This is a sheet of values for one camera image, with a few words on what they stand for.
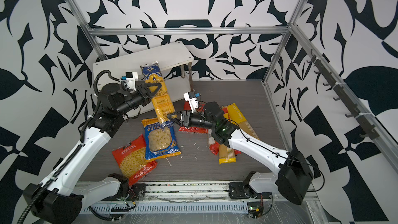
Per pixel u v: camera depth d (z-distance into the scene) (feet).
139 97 1.95
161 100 2.11
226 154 2.71
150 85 2.09
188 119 1.92
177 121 2.02
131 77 2.05
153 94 2.07
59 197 1.20
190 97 2.06
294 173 1.32
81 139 1.50
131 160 2.62
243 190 2.20
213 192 2.49
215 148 2.72
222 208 2.34
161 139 2.88
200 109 2.05
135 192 2.40
